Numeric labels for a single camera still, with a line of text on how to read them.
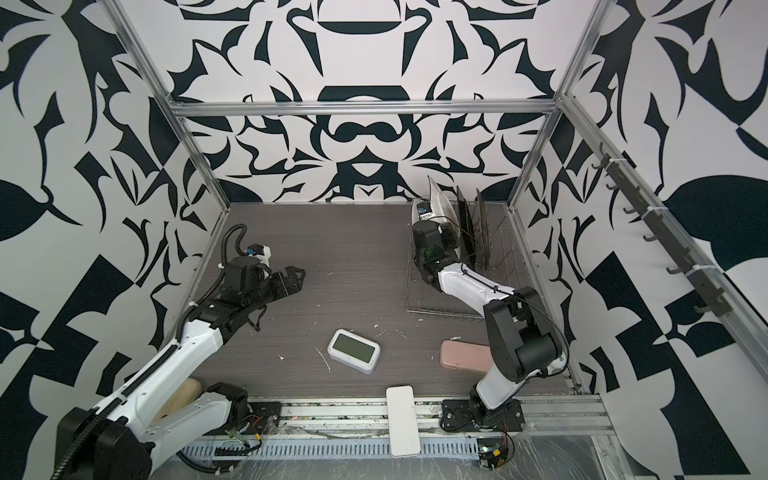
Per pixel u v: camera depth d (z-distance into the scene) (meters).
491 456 0.71
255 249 0.72
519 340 0.46
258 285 0.66
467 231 1.05
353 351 0.81
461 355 0.86
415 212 0.94
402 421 0.70
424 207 0.79
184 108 0.92
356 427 0.74
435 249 0.70
